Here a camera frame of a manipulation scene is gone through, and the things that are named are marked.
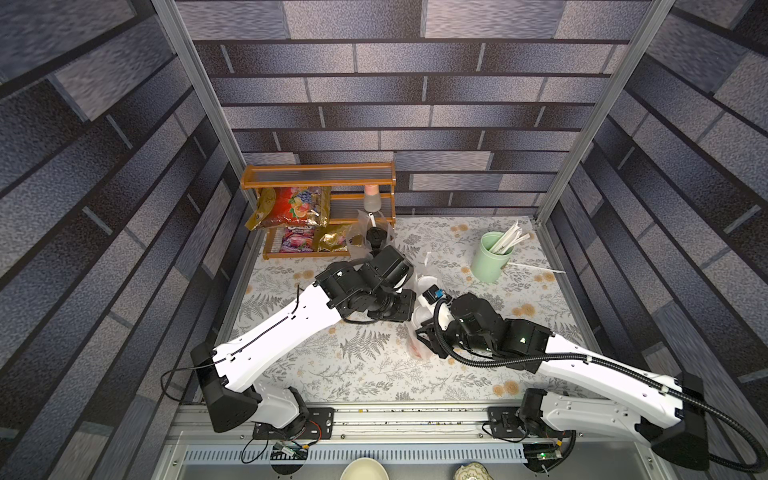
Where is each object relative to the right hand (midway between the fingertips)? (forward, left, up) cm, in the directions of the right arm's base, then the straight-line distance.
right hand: (415, 328), depth 71 cm
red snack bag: (+40, +39, +4) cm, 56 cm away
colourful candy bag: (+41, +42, -14) cm, 60 cm away
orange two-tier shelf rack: (+52, +22, +5) cm, 56 cm away
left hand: (0, 0, +7) cm, 7 cm away
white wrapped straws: (+31, -31, -2) cm, 44 cm away
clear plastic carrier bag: (+26, +17, +2) cm, 31 cm away
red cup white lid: (+14, -3, -1) cm, 14 cm away
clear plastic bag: (+16, -4, +1) cm, 17 cm away
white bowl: (-27, +12, -16) cm, 33 cm away
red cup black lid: (+30, +11, 0) cm, 32 cm away
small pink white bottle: (+45, +13, +3) cm, 47 cm away
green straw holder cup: (+27, -25, -11) cm, 38 cm away
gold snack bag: (+40, +29, -12) cm, 51 cm away
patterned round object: (-27, -13, -18) cm, 35 cm away
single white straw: (+33, -46, -20) cm, 60 cm away
